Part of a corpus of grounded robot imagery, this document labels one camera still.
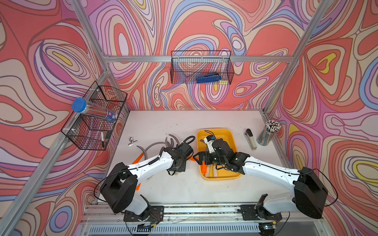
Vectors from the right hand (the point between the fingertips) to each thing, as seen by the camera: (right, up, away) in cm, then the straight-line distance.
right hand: (200, 160), depth 80 cm
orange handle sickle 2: (-4, +1, -4) cm, 6 cm away
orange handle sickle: (+3, -6, +5) cm, 8 cm away
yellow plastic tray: (+19, +13, +19) cm, 30 cm away
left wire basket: (-51, +22, -10) cm, 57 cm away
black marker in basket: (-49, +13, -8) cm, 52 cm away
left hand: (-11, -6, +5) cm, 13 cm away
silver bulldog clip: (-47, +9, +21) cm, 52 cm away
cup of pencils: (+43, +13, +12) cm, 46 cm away
